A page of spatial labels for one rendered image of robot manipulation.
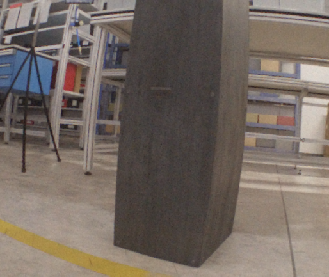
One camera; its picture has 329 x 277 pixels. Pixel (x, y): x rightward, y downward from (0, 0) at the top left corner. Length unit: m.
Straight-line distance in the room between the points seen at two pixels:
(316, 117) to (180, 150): 5.28
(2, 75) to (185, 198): 2.37
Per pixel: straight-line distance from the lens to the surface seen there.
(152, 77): 0.75
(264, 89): 3.74
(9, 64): 2.79
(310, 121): 5.88
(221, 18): 0.73
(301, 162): 2.40
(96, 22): 1.93
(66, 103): 6.67
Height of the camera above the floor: 0.32
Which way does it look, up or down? 1 degrees down
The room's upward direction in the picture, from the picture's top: 5 degrees clockwise
